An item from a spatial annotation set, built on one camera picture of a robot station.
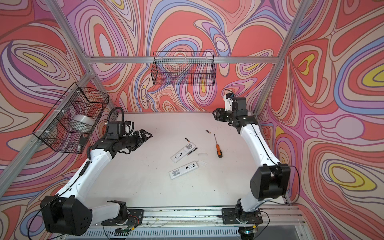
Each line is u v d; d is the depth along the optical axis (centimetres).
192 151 98
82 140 75
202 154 96
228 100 72
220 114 72
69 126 72
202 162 92
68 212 38
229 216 73
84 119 74
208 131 108
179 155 94
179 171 87
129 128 66
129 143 67
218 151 96
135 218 72
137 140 70
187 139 104
